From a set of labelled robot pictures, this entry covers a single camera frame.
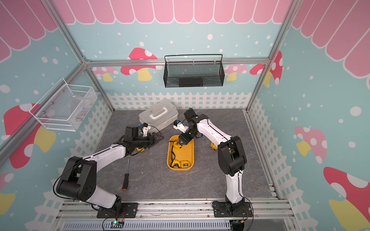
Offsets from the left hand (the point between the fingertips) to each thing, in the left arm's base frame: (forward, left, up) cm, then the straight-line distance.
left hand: (162, 141), depth 88 cm
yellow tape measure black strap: (-3, -7, -11) cm, 13 cm away
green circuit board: (-41, +20, -14) cm, 48 cm away
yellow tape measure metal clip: (-11, -14, -9) cm, 20 cm away
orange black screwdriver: (-23, +19, -11) cm, 32 cm away
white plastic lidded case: (+20, +5, +1) cm, 21 cm away
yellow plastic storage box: (-5, -11, -12) cm, 17 cm away
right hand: (+3, -14, -2) cm, 14 cm away
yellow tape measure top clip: (+2, -33, -9) cm, 35 cm away
